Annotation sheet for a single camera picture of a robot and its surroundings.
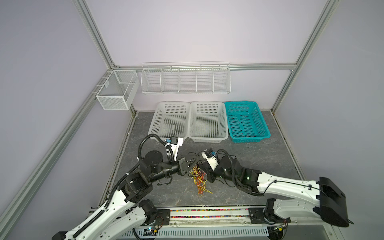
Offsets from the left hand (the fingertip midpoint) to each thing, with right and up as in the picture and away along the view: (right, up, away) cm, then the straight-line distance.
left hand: (199, 162), depth 59 cm
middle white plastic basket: (+7, +18, +53) cm, 56 cm away
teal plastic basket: (+36, +16, +52) cm, 66 cm away
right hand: (+1, -5, +13) cm, 14 cm away
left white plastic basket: (-21, +19, +56) cm, 63 cm away
